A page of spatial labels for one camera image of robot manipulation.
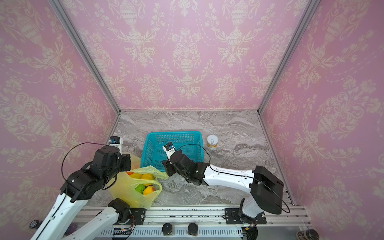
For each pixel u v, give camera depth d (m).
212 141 0.97
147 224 0.73
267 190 0.42
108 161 0.49
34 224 0.55
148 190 0.77
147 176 0.81
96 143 0.56
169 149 0.66
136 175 0.81
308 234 0.61
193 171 0.57
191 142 1.01
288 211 0.41
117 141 0.59
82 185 0.42
